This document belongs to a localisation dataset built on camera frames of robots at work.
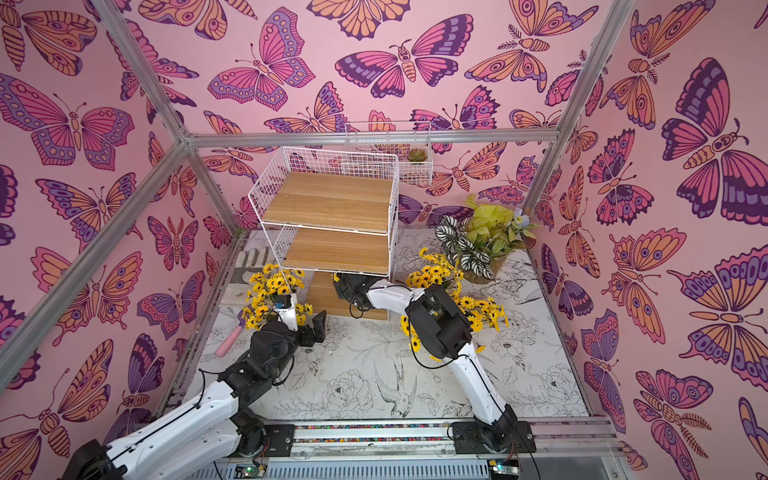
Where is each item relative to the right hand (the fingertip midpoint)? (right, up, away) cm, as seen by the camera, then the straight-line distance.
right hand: (357, 275), depth 102 cm
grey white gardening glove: (-41, +4, +8) cm, 42 cm away
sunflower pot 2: (-25, -8, -17) cm, 32 cm away
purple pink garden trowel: (-37, -18, -12) cm, 43 cm away
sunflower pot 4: (+37, -9, -19) cm, 42 cm away
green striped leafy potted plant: (+37, +11, -17) cm, 42 cm away
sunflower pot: (-22, 0, -16) cm, 27 cm away
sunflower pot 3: (+26, +1, -13) cm, 29 cm away
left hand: (-10, -8, -21) cm, 24 cm away
